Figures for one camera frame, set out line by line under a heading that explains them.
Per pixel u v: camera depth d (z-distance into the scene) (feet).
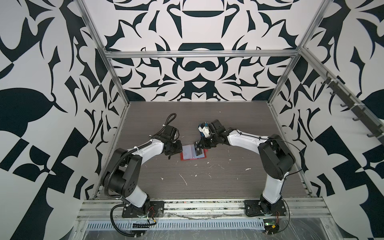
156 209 2.44
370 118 1.77
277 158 1.62
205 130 2.85
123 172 1.49
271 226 2.33
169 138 2.38
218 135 2.39
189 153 3.03
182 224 2.13
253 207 2.44
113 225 2.24
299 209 2.52
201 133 2.80
